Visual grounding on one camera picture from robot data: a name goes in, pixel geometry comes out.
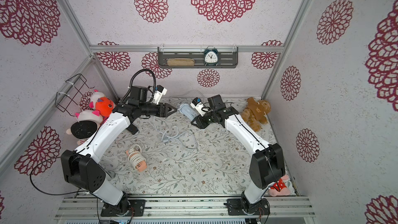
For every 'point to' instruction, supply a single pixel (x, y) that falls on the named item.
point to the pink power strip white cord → (136, 158)
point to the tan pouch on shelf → (181, 62)
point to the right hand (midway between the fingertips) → (195, 118)
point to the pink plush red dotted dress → (279, 188)
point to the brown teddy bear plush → (255, 113)
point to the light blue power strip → (188, 111)
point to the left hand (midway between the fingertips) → (173, 110)
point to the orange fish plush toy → (103, 106)
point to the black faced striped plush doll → (86, 126)
